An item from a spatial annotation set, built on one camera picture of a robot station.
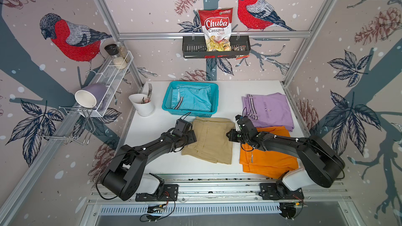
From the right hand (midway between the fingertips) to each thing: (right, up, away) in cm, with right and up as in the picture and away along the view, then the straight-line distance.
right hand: (226, 133), depth 90 cm
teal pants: (-22, +21, +17) cm, 35 cm away
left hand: (-19, -1, +1) cm, 19 cm away
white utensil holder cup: (-51, +13, +10) cm, 54 cm away
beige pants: (-8, -5, -2) cm, 10 cm away
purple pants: (+32, +13, +14) cm, 37 cm away
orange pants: (+21, -14, -10) cm, 27 cm away
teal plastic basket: (-5, +21, +21) cm, 30 cm away
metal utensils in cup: (-51, +19, +11) cm, 55 cm away
